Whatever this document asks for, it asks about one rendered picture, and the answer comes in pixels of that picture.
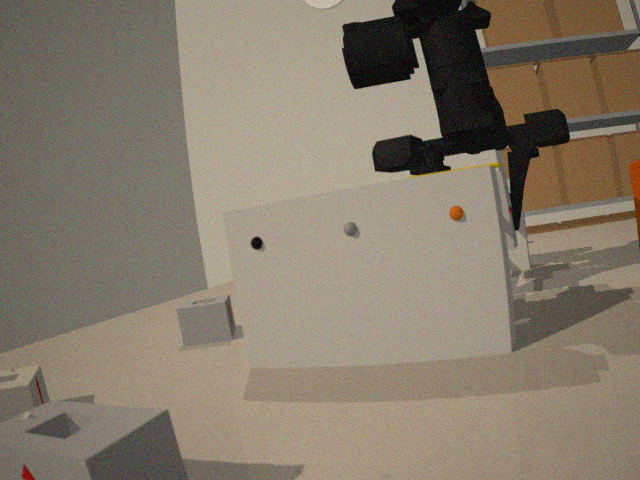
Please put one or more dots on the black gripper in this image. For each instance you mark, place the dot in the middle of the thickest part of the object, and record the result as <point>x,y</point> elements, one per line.
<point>465,108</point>

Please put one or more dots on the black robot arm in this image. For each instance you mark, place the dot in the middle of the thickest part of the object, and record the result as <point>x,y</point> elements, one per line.
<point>382,51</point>

